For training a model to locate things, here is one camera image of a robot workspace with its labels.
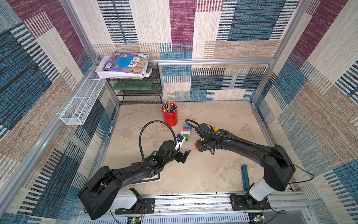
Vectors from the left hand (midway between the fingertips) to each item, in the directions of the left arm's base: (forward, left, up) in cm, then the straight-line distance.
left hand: (184, 146), depth 84 cm
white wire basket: (+9, +53, +24) cm, 59 cm away
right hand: (+1, -13, -3) cm, 13 cm away
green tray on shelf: (+38, +34, +16) cm, 54 cm away
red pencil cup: (+25, +9, -5) cm, 27 cm away
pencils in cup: (+28, +11, +4) cm, 30 cm away
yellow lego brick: (+18, -24, -8) cm, 31 cm away
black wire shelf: (+33, +23, +16) cm, 44 cm away
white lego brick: (+15, 0, -7) cm, 16 cm away
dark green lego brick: (+12, -2, -7) cm, 14 cm away
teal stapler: (-16, -34, -7) cm, 38 cm away
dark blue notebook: (-15, +16, -8) cm, 23 cm away
